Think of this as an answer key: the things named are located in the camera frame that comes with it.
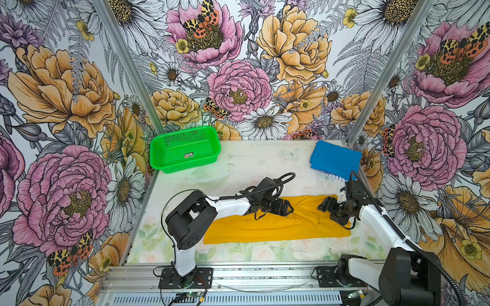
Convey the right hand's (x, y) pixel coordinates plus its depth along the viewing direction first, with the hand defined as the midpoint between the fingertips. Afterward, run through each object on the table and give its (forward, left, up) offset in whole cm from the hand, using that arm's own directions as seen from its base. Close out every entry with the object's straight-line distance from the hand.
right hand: (324, 216), depth 84 cm
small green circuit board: (-26, +54, -5) cm, 60 cm away
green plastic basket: (+48, +72, -5) cm, 87 cm away
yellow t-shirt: (0, +43, -5) cm, 43 cm away
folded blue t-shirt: (+34, -16, -3) cm, 38 cm away
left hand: (+2, +17, 0) cm, 17 cm away
